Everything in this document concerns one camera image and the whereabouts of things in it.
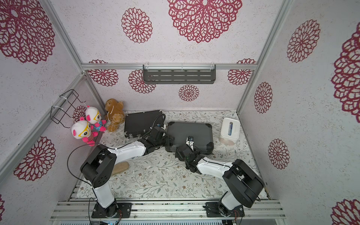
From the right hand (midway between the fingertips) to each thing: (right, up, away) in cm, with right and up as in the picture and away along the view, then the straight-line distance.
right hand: (182, 148), depth 90 cm
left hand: (-8, +6, +4) cm, 11 cm away
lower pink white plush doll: (-61, +12, -5) cm, 63 cm away
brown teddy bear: (-47, +22, +8) cm, 53 cm away
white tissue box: (+34, +10, +8) cm, 36 cm away
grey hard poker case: (+13, +10, +5) cm, 17 cm away
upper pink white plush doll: (-59, +21, +2) cm, 63 cm away
